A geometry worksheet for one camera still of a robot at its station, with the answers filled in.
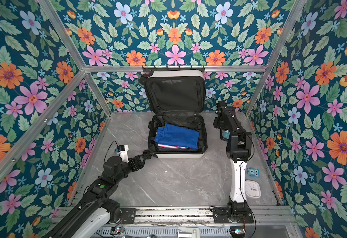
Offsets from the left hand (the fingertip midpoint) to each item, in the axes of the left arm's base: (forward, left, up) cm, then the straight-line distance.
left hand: (143, 154), depth 77 cm
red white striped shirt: (+11, -12, -12) cm, 20 cm away
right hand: (+25, -49, -11) cm, 56 cm away
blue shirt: (+19, -15, -12) cm, 27 cm away
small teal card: (-8, -62, -16) cm, 65 cm away
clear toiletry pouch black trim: (+22, -53, -18) cm, 60 cm away
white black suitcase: (+37, -18, +6) cm, 42 cm away
